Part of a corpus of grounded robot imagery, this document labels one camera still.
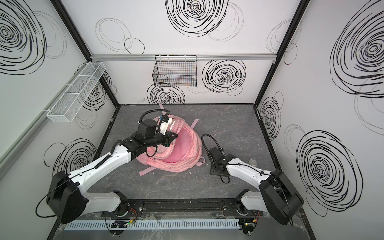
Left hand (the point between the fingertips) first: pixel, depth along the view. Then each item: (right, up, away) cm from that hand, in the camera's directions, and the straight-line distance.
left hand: (177, 134), depth 78 cm
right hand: (+20, -23, +9) cm, 32 cm away
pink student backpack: (+3, -12, +11) cm, 16 cm away
